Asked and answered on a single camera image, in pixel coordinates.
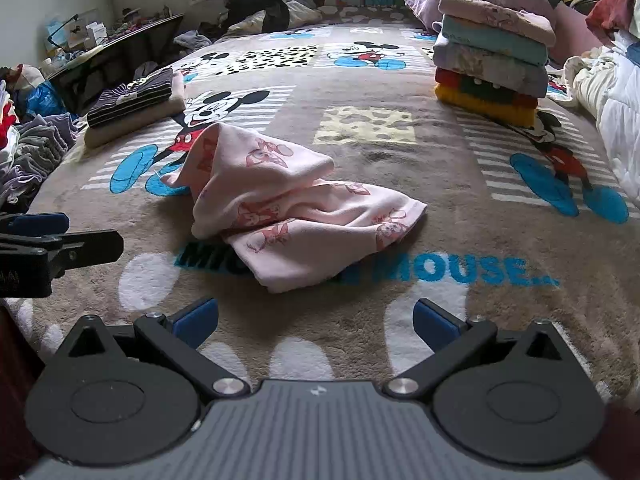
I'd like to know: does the pink printed shirt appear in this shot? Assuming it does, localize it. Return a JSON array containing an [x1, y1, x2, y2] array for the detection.
[[159, 122, 428, 294]]

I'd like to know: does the white quilted duvet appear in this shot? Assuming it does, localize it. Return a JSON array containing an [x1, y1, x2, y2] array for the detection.
[[562, 30, 640, 221]]

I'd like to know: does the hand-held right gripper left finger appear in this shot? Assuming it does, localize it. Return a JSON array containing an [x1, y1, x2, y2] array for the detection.
[[62, 297, 251, 401]]

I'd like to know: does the yellow folded garment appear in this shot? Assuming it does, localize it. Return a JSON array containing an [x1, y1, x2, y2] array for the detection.
[[434, 84, 537, 128]]

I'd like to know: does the pile of grey purple clothes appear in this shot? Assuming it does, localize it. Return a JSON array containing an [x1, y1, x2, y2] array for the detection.
[[0, 112, 78, 206]]

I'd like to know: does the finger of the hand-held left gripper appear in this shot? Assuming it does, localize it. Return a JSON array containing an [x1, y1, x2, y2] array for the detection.
[[0, 230, 124, 278], [0, 212, 71, 236]]

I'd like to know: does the beige cap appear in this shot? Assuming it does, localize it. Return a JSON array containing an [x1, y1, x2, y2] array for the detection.
[[10, 64, 46, 92]]

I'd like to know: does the cartoon printed blanket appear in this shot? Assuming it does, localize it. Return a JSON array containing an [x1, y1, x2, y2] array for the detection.
[[15, 22, 631, 411]]

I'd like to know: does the pink folded garment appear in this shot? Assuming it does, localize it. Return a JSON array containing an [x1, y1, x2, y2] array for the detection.
[[438, 0, 557, 46]]

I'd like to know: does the beige folded garment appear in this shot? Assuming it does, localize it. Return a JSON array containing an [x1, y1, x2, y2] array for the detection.
[[82, 70, 187, 149]]

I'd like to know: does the dark striped folded garment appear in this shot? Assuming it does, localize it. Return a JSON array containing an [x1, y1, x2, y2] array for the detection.
[[86, 67, 176, 129]]

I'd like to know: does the blue plastic bag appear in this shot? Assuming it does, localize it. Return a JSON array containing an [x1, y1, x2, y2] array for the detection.
[[25, 81, 68, 120]]

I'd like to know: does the lavender folded garment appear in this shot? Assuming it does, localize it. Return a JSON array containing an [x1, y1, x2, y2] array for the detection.
[[432, 42, 551, 97]]

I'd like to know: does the grey cloth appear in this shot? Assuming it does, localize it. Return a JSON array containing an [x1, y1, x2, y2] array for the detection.
[[174, 30, 213, 53]]

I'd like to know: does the red folded garment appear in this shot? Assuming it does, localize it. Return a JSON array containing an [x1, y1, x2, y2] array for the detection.
[[435, 67, 540, 111]]

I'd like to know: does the dark desk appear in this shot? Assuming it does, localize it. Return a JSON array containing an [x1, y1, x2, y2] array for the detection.
[[47, 14, 185, 116]]

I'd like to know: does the black garment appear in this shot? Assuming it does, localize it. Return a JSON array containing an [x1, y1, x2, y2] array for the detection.
[[222, 0, 291, 36]]

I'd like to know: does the mint green folded garment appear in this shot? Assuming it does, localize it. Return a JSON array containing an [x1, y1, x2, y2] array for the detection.
[[440, 15, 551, 67]]

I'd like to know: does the pile of colourful clothes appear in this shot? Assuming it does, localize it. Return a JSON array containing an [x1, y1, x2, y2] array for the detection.
[[0, 80, 21, 161]]

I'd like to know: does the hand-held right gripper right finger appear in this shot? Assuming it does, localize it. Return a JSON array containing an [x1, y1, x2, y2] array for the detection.
[[382, 297, 566, 401]]

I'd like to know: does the pink sheet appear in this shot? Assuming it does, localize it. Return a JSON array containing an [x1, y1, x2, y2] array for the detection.
[[550, 2, 606, 66]]

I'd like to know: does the cream cloth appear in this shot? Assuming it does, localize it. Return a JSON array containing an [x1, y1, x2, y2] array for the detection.
[[227, 0, 323, 36]]

